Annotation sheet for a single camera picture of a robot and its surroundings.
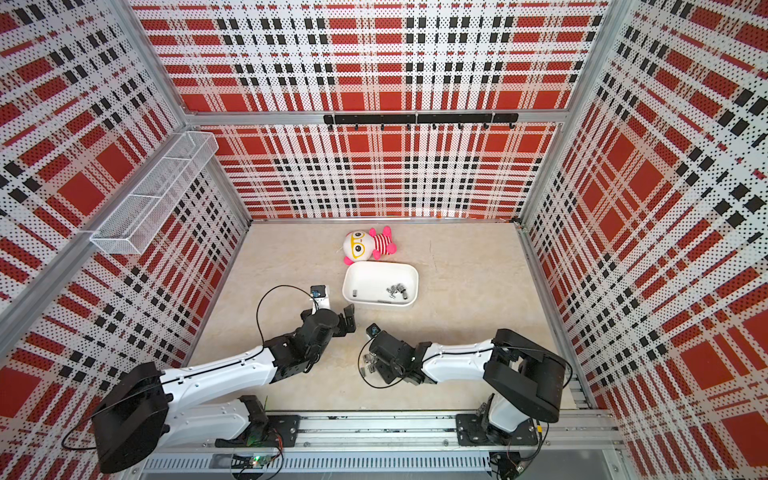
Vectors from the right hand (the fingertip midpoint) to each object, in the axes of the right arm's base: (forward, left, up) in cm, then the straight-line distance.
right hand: (389, 357), depth 86 cm
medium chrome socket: (+22, 0, +1) cm, 22 cm away
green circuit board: (-25, +31, +2) cm, 40 cm away
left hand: (+11, +13, +10) cm, 20 cm away
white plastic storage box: (+26, +4, 0) cm, 26 cm away
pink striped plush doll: (+37, +11, +7) cm, 39 cm away
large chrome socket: (+22, -4, +1) cm, 22 cm away
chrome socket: (-1, +5, +2) cm, 6 cm away
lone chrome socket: (+21, +12, +1) cm, 24 cm away
